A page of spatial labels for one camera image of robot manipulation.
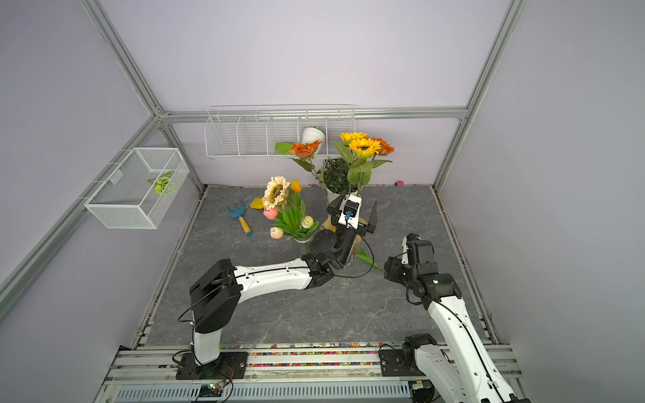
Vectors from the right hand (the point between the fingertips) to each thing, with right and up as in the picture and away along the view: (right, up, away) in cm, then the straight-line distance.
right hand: (393, 264), depth 80 cm
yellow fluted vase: (-21, +13, 0) cm, 25 cm away
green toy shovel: (-40, +43, +22) cm, 63 cm away
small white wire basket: (-84, +24, +3) cm, 87 cm away
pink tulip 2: (-35, +11, -10) cm, 38 cm away
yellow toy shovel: (-54, +21, +35) cm, 68 cm away
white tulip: (-26, +14, -11) cm, 32 cm away
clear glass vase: (-28, +10, -1) cm, 30 cm away
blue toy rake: (-62, +17, +32) cm, 71 cm away
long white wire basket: (-51, +48, +18) cm, 73 cm away
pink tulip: (-38, +17, -6) cm, 42 cm away
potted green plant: (-18, +30, +19) cm, 40 cm away
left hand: (-11, +21, -10) cm, 26 cm away
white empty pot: (-28, +46, +13) cm, 55 cm away
